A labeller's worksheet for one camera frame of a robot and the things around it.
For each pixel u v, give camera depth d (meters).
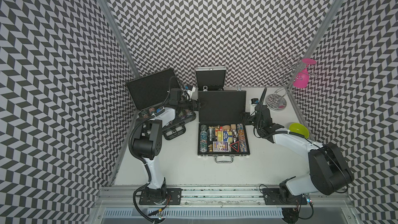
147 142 0.51
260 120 0.68
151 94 1.04
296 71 1.08
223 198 0.74
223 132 0.91
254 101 0.77
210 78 1.07
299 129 0.95
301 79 0.91
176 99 0.77
